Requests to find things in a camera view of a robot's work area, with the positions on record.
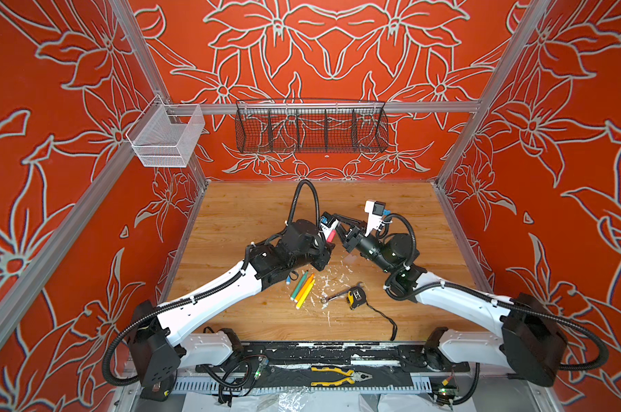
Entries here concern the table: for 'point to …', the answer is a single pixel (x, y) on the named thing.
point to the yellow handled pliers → (352, 377)
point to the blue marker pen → (288, 280)
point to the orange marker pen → (304, 287)
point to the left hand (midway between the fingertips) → (330, 238)
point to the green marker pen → (299, 286)
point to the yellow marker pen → (305, 295)
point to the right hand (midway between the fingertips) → (326, 222)
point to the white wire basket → (165, 135)
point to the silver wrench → (325, 299)
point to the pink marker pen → (331, 236)
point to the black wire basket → (310, 126)
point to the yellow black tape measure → (356, 297)
